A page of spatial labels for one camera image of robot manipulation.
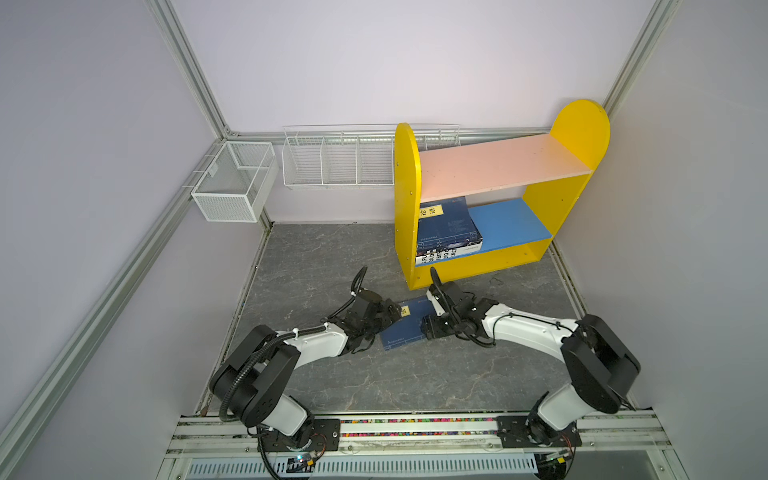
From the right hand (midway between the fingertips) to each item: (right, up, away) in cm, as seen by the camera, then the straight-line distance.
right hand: (429, 328), depth 89 cm
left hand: (-11, +3, +1) cm, 11 cm away
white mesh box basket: (-65, +47, +14) cm, 81 cm away
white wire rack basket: (-25, +55, +10) cm, 61 cm away
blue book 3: (-6, 0, 0) cm, 6 cm away
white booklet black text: (+2, +22, +1) cm, 22 cm away
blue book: (+5, +32, -2) cm, 32 cm away
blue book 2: (-2, +24, -4) cm, 24 cm away
